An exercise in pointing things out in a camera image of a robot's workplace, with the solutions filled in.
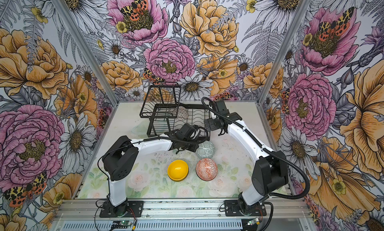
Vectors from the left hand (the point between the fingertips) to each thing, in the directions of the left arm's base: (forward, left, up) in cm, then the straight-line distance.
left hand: (196, 149), depth 91 cm
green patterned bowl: (+1, -6, -3) cm, 7 cm away
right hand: (+8, -11, +13) cm, 19 cm away
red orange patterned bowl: (-11, -6, -2) cm, 13 cm away
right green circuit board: (-36, -27, -4) cm, 45 cm away
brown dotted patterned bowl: (+30, +11, -2) cm, 32 cm away
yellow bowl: (-12, +10, -1) cm, 16 cm away
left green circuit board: (-36, +35, -4) cm, 51 cm away
